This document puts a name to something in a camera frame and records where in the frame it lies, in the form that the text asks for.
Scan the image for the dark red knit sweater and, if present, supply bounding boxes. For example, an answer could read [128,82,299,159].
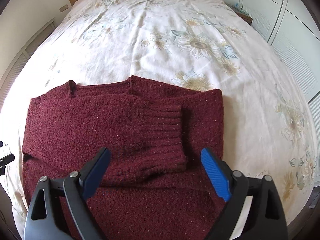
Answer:
[22,76,224,239]

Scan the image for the white radiator cover cabinet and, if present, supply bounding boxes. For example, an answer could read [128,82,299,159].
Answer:
[1,18,56,102]

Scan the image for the wooden nightstand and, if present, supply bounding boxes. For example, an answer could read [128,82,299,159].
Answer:
[231,6,253,25]

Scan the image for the cream floral bed cover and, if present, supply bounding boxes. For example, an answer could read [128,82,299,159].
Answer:
[1,0,319,235]

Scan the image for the white sliding wardrobe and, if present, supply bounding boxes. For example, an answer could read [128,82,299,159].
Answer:
[239,0,319,128]

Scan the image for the items on nightstand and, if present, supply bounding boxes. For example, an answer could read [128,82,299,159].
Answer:
[232,3,249,15]

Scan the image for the beige wall switch plate left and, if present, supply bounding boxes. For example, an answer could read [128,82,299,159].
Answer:
[59,4,69,12]

